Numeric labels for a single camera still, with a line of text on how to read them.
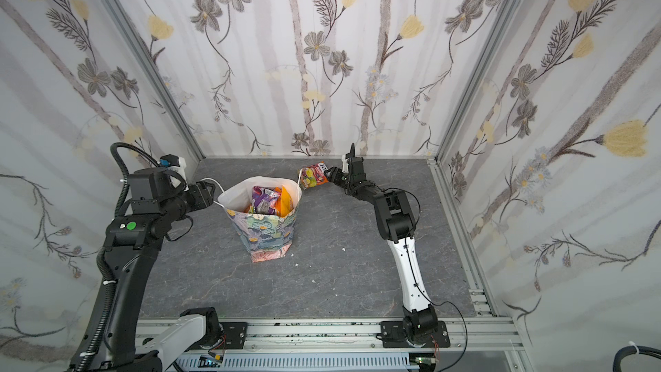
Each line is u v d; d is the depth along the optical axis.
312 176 1.10
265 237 0.78
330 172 1.04
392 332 0.74
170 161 0.59
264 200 0.80
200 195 0.61
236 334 0.74
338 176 1.01
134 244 0.43
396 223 0.67
